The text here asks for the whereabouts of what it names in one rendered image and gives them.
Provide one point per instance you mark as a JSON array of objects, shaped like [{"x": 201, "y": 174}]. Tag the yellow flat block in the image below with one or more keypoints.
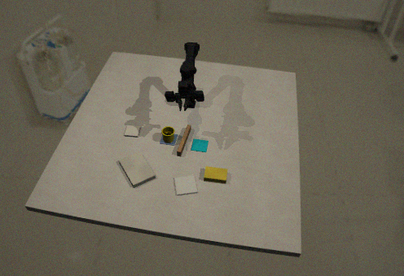
[{"x": 216, "y": 175}]

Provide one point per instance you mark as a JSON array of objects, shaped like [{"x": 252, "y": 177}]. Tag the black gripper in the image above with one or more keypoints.
[{"x": 184, "y": 94}]

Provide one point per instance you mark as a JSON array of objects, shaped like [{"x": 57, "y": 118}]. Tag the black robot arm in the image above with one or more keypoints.
[{"x": 188, "y": 68}]

